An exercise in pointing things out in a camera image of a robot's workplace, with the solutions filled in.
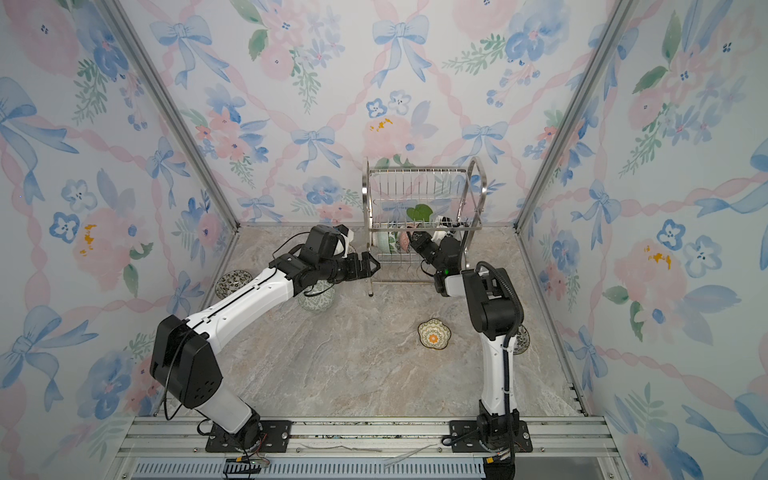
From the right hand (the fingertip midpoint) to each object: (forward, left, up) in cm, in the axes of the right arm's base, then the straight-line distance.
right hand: (405, 226), depth 97 cm
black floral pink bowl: (-13, +58, -13) cm, 61 cm away
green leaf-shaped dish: (-4, -4, +10) cm, 12 cm away
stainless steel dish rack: (+20, -13, -6) cm, 25 cm away
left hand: (-19, +10, +4) cm, 22 cm away
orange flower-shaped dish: (-30, -8, -16) cm, 35 cm away
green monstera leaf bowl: (-3, +4, -4) cm, 6 cm away
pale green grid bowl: (-2, +8, -6) cm, 10 cm away
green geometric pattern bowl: (-19, +28, -16) cm, 38 cm away
